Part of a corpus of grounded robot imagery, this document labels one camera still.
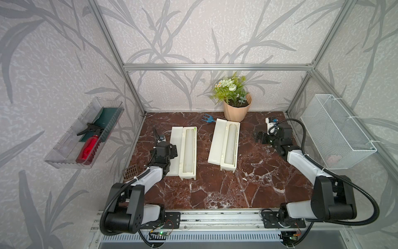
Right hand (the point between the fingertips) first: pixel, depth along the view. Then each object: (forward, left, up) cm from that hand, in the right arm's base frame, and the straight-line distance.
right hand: (259, 131), depth 90 cm
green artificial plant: (+21, +16, +14) cm, 30 cm away
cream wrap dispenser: (-11, +26, -8) cm, 29 cm away
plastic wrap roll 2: (-2, +17, -10) cm, 19 cm away
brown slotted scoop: (-19, +76, -13) cm, 79 cm away
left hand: (-6, +56, -6) cm, 57 cm away
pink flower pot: (+19, +10, -4) cm, 22 cm away
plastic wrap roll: (-8, +42, -8) cm, 44 cm away
